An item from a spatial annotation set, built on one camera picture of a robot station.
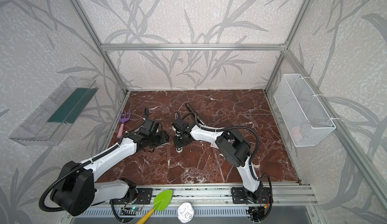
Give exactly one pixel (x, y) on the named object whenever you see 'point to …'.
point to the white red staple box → (214, 145)
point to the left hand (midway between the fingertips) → (169, 133)
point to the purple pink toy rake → (122, 119)
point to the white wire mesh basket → (304, 123)
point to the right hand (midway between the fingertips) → (177, 139)
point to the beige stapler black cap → (179, 140)
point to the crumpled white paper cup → (185, 213)
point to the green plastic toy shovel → (161, 202)
